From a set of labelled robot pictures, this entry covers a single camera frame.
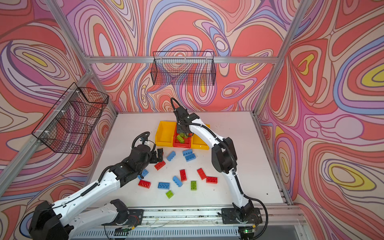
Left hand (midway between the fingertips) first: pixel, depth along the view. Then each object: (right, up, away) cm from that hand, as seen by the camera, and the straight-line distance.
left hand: (157, 148), depth 81 cm
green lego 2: (+20, -21, +3) cm, 29 cm away
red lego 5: (-8, -21, +3) cm, 23 cm away
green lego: (+11, +3, +20) cm, 23 cm away
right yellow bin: (+22, +1, +17) cm, 28 cm away
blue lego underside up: (+17, -8, +13) cm, 23 cm away
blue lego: (+5, -7, +13) cm, 16 cm away
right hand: (+14, +9, +15) cm, 23 cm away
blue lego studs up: (+16, -5, +15) cm, 22 cm away
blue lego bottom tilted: (+10, -19, +3) cm, 22 cm away
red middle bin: (+16, +2, +21) cm, 26 cm away
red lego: (+24, -16, +6) cm, 30 cm away
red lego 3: (+14, -17, +5) cm, 23 cm away
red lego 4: (-1, -11, +8) cm, 14 cm away
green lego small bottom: (+7, -25, -1) cm, 26 cm away
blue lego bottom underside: (+3, -21, +2) cm, 21 cm away
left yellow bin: (-2, +7, +26) cm, 27 cm away
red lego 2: (+30, -19, +4) cm, 36 cm away
